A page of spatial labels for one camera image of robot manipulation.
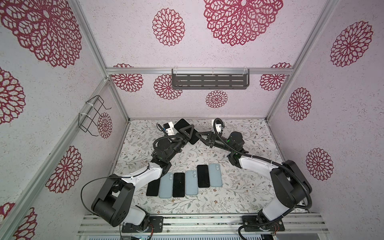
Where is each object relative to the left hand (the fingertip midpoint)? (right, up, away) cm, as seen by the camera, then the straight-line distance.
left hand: (193, 129), depth 76 cm
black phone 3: (-8, -32, +10) cm, 34 cm away
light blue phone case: (-16, -34, +11) cm, 39 cm away
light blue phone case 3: (+14, -28, +16) cm, 35 cm away
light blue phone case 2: (-1, -32, +11) cm, 34 cm away
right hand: (+1, -2, -4) cm, 5 cm away
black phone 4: (+6, -28, +14) cm, 32 cm away
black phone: (-6, +3, -1) cm, 7 cm away
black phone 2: (-23, -33, +8) cm, 40 cm away
